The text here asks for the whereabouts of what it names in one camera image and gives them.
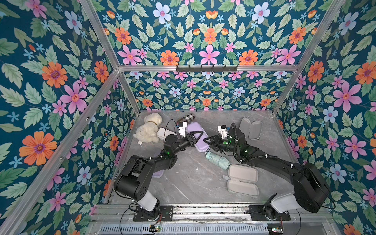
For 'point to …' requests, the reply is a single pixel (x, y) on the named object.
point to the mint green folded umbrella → (221, 161)
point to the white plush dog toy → (147, 132)
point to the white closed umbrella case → (166, 135)
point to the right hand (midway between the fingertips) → (206, 137)
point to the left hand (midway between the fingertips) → (203, 134)
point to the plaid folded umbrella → (187, 118)
